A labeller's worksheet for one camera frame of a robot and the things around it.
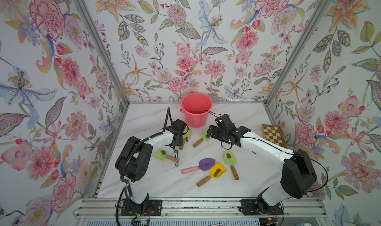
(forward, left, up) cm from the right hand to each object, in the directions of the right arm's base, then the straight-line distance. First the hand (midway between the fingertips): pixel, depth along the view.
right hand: (212, 131), depth 88 cm
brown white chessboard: (+7, -43, -12) cm, 45 cm away
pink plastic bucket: (+16, +10, +4) cm, 19 cm away
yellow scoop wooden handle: (-19, -2, -13) cm, 23 cm away
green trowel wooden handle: (+3, +17, -12) cm, 21 cm away
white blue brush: (-10, +22, -12) cm, 27 cm away
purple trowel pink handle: (-15, +4, -13) cm, 20 cm away
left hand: (-1, +21, -10) cm, 23 cm away
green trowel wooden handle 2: (-11, -11, -13) cm, 20 cm away
